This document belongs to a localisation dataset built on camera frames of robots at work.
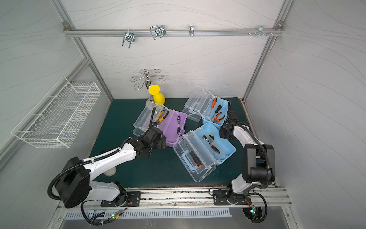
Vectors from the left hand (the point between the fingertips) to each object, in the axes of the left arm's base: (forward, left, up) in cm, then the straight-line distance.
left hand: (157, 139), depth 85 cm
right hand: (+7, -43, -4) cm, 44 cm away
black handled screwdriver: (+34, -44, -9) cm, 56 cm away
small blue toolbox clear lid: (+26, -24, +1) cm, 36 cm away
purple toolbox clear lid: (+17, +14, -6) cm, 23 cm away
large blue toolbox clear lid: (-3, -18, +2) cm, 19 cm away
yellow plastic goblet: (+28, +2, +9) cm, 29 cm away
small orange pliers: (+24, -40, -9) cm, 48 cm away
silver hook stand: (+35, +9, +20) cm, 41 cm away
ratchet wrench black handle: (+3, -30, -1) cm, 30 cm away
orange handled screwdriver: (+34, -39, -1) cm, 52 cm away
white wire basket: (-4, +46, +22) cm, 51 cm away
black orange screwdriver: (-13, -23, +3) cm, 27 cm away
